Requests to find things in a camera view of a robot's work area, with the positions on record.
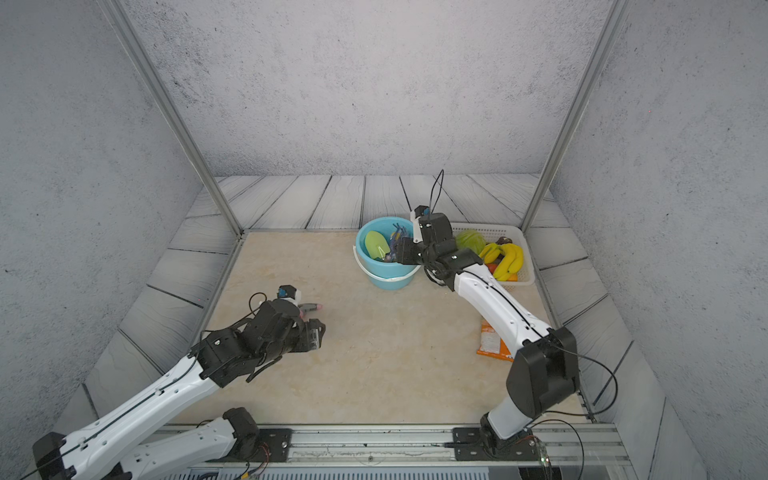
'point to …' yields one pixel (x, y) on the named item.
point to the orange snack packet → (492, 345)
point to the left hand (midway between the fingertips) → (319, 331)
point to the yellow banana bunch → (510, 262)
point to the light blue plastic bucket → (384, 274)
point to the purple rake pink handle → (398, 233)
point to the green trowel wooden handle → (376, 244)
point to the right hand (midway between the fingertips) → (400, 245)
